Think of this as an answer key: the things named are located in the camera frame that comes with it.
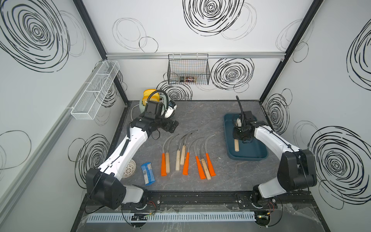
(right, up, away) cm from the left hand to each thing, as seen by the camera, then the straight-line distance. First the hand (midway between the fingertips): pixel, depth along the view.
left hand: (170, 119), depth 80 cm
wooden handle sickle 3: (+3, -23, +9) cm, 25 cm away
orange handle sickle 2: (+8, -30, +3) cm, 31 cm away
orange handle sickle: (-5, -27, +5) cm, 28 cm away
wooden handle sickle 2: (-3, -26, +7) cm, 27 cm away
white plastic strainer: (-24, -30, +4) cm, 39 cm away
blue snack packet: (-13, -31, +2) cm, 34 cm away
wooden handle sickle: (+39, -16, +5) cm, 42 cm away
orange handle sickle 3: (+18, -31, +1) cm, 36 cm away
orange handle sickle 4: (+24, -30, +5) cm, 38 cm away
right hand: (+40, -11, +9) cm, 43 cm away
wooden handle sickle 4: (+20, -27, +6) cm, 34 cm away
